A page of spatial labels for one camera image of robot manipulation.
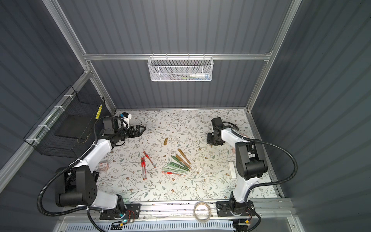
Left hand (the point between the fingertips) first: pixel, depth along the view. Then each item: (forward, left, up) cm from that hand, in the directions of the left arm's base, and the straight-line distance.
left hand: (140, 128), depth 87 cm
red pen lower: (-21, -19, -17) cm, 33 cm away
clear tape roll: (-41, -40, -15) cm, 59 cm away
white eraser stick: (-21, -55, -14) cm, 60 cm away
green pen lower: (-20, -21, -17) cm, 33 cm away
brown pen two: (-10, -27, -17) cm, 33 cm away
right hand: (-1, -45, -13) cm, 47 cm away
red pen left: (-16, 0, -17) cm, 24 cm away
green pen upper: (-14, -24, -17) cm, 32 cm away
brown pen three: (-14, -25, -17) cm, 33 cm away
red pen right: (-14, -1, -18) cm, 23 cm away
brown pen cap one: (+2, -13, -17) cm, 22 cm away
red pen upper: (-10, -3, -17) cm, 20 cm away
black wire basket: (-10, +29, +15) cm, 34 cm away
